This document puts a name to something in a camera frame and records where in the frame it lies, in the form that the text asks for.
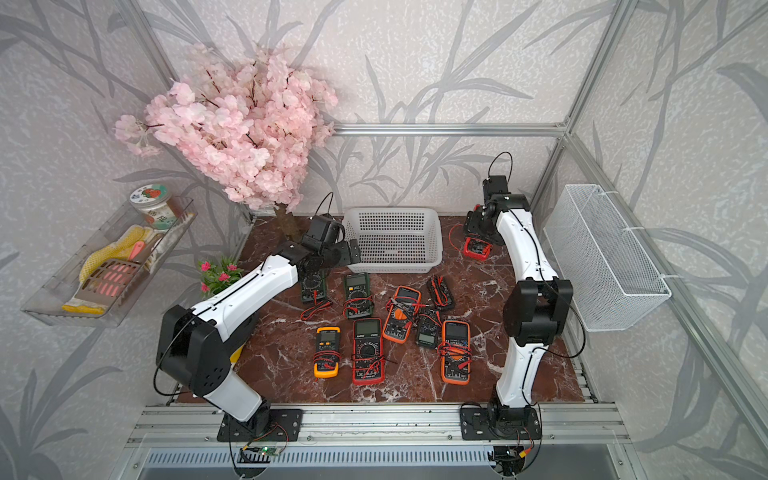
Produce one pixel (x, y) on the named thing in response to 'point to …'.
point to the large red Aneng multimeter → (367, 351)
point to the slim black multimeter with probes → (440, 292)
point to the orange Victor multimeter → (403, 308)
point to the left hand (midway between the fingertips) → (349, 252)
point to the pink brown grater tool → (106, 282)
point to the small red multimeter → (476, 249)
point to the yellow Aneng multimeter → (327, 355)
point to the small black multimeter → (428, 331)
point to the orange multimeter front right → (456, 352)
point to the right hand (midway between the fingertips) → (476, 229)
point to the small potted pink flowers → (217, 276)
